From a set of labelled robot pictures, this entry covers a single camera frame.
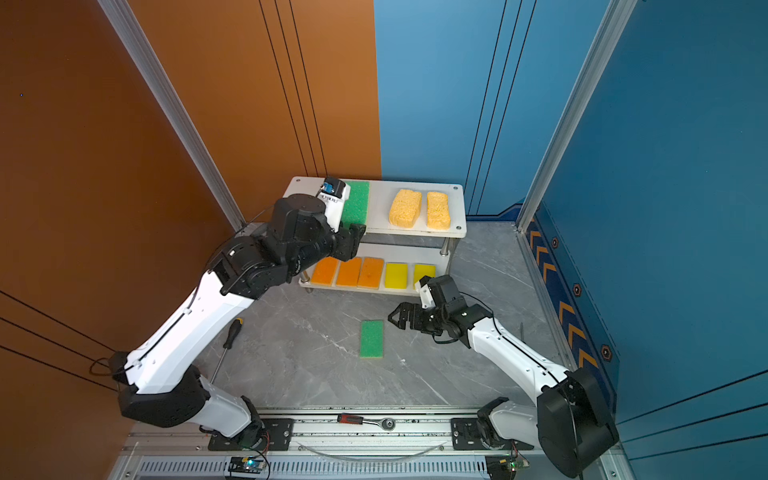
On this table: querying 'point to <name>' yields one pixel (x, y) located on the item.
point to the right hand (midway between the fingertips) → (400, 321)
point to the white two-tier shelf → (410, 229)
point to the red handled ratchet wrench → (385, 423)
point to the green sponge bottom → (371, 339)
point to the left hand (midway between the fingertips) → (354, 221)
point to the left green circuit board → (239, 464)
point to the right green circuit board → (504, 467)
